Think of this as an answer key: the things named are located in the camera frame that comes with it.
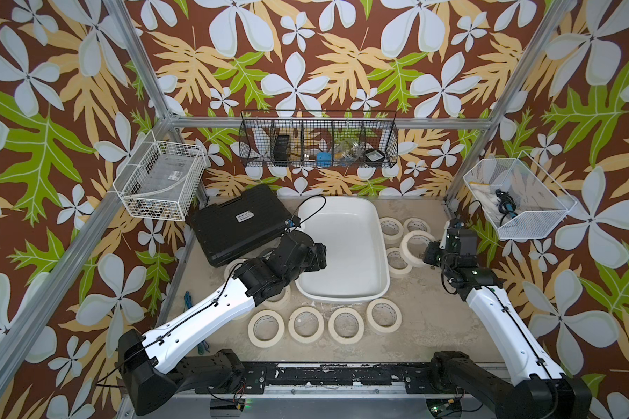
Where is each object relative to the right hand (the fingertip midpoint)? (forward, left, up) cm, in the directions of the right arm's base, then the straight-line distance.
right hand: (429, 244), depth 82 cm
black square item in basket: (+33, +14, +9) cm, 37 cm away
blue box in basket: (+32, +33, +9) cm, 47 cm away
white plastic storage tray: (+19, +21, -18) cm, 34 cm away
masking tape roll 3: (+2, +5, -18) cm, 18 cm away
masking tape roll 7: (-19, +26, -19) cm, 38 cm away
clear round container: (+34, +24, +11) cm, 43 cm away
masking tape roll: (+18, +4, -17) cm, 26 cm away
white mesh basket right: (+13, -29, +8) cm, 33 cm away
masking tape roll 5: (-26, +51, -17) cm, 60 cm away
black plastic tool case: (+16, +64, -11) cm, 67 cm away
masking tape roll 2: (+22, -6, -17) cm, 28 cm away
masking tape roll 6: (-24, +39, -17) cm, 49 cm away
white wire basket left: (+14, +84, +15) cm, 87 cm away
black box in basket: (+37, +49, +9) cm, 62 cm away
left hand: (-6, +35, +7) cm, 36 cm away
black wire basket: (+40, +35, +12) cm, 55 cm away
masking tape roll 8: (-21, +14, -17) cm, 31 cm away
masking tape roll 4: (-12, +48, -16) cm, 52 cm away
